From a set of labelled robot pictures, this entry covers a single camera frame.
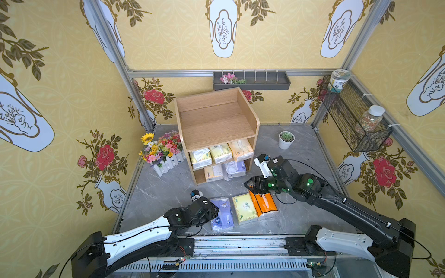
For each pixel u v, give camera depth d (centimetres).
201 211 62
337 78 85
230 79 88
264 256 72
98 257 42
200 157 78
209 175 90
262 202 79
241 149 81
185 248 73
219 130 76
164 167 93
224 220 77
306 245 65
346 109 90
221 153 80
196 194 76
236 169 90
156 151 88
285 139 103
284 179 54
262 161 65
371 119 65
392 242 39
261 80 92
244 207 80
